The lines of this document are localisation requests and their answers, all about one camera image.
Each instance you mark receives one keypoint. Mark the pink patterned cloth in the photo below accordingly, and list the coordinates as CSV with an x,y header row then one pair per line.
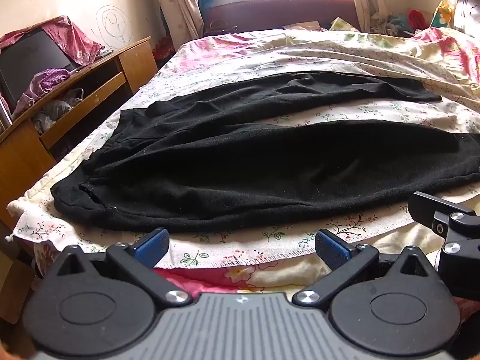
x,y
80,41

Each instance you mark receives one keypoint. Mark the red patterned cloth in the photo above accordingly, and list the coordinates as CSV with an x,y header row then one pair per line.
x,y
165,48

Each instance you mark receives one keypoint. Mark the green patterned paper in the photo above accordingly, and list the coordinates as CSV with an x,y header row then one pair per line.
x,y
339,24

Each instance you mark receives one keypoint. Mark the wooden cabinet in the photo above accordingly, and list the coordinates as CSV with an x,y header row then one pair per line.
x,y
22,157

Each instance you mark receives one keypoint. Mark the dark handbag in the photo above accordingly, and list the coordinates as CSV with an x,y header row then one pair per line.
x,y
221,28

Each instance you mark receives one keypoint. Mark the white floral bed sheet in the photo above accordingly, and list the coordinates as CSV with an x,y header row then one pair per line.
x,y
232,78

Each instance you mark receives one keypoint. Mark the flat paper package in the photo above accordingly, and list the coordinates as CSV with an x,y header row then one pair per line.
x,y
300,26

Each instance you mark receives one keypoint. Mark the pile of clothes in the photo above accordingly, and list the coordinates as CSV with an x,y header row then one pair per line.
x,y
390,24

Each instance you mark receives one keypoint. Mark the blue plastic bag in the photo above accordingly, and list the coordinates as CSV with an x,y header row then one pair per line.
x,y
204,2

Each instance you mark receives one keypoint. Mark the maroon headboard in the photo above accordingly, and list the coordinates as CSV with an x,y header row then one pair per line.
x,y
281,11

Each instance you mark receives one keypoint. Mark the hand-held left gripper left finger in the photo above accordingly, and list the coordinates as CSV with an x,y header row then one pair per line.
x,y
150,247

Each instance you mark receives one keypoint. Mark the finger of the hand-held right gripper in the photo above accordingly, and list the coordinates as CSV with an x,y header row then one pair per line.
x,y
427,206

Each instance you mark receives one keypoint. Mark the purple patterned cloth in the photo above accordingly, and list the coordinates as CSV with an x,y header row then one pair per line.
x,y
48,80

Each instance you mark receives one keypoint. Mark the black pants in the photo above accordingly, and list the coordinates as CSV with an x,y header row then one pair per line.
x,y
243,165

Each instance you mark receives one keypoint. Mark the red garment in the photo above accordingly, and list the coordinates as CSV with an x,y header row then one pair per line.
x,y
417,18

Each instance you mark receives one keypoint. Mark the black television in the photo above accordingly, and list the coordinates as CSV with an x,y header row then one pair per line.
x,y
30,63

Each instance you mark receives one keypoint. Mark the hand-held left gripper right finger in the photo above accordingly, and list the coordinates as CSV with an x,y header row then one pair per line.
x,y
330,251

